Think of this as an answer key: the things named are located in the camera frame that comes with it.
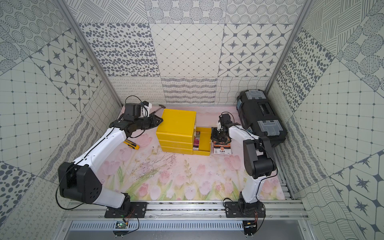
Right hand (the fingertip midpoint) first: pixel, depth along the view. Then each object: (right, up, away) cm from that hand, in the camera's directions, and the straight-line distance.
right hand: (213, 139), depth 96 cm
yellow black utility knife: (-53, -3, -1) cm, 53 cm away
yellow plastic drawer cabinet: (-22, +7, -18) cm, 29 cm away
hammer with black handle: (-40, +24, +23) cm, 52 cm away
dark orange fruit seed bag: (+5, -6, -1) cm, 8 cm away
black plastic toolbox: (+27, +15, -7) cm, 31 cm away
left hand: (-31, +14, -13) cm, 36 cm away
